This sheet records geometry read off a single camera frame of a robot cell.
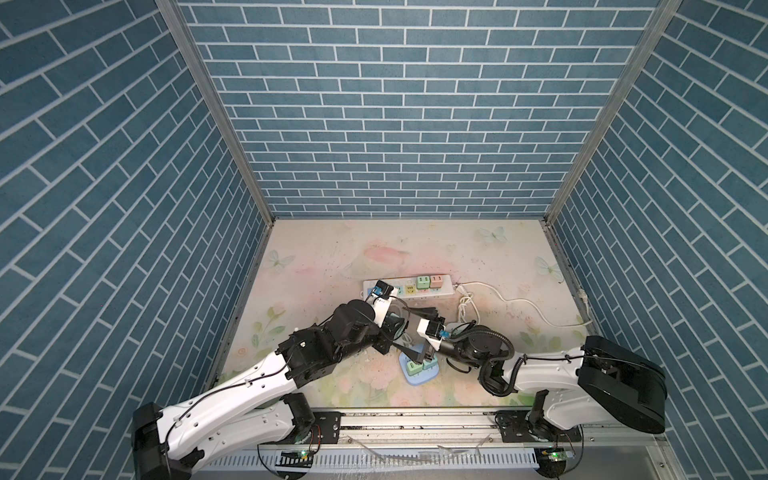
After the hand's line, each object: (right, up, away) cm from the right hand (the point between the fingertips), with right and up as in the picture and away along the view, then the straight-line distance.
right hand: (405, 326), depth 71 cm
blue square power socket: (+5, -16, +9) cm, 19 cm away
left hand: (+1, +1, -2) cm, 2 cm away
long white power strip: (+1, +5, +25) cm, 26 cm away
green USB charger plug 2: (+6, +8, +22) cm, 24 cm away
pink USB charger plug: (+10, +8, +22) cm, 26 cm away
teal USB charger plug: (+2, -13, +6) cm, 14 cm away
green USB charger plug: (+6, -13, +9) cm, 17 cm away
